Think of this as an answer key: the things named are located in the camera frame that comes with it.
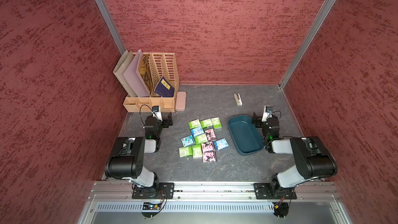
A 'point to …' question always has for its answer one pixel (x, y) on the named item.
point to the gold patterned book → (145, 72)
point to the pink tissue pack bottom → (209, 156)
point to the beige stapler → (238, 99)
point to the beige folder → (119, 70)
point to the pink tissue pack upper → (210, 134)
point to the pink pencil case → (181, 101)
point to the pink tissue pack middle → (208, 146)
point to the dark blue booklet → (163, 88)
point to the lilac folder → (133, 79)
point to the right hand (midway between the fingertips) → (261, 114)
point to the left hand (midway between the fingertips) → (163, 115)
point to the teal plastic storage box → (245, 136)
